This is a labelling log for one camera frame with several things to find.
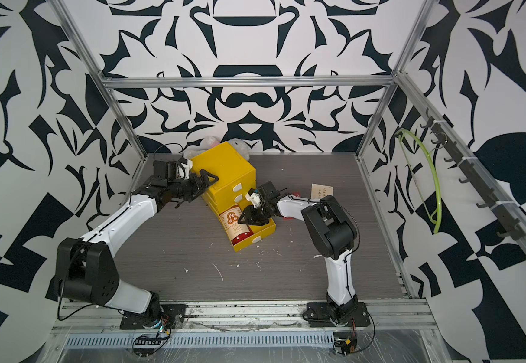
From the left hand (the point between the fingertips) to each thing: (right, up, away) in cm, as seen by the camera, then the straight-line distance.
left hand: (211, 180), depth 85 cm
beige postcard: (+46, -5, +20) cm, 50 cm away
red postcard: (+30, -4, -12) cm, 33 cm away
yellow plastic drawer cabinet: (+10, +1, -2) cm, 10 cm away
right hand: (+10, -16, +8) cm, 21 cm away
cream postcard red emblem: (+9, -20, +5) cm, 23 cm away
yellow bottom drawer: (+18, -20, +1) cm, 26 cm away
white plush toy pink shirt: (-6, +18, +26) cm, 32 cm away
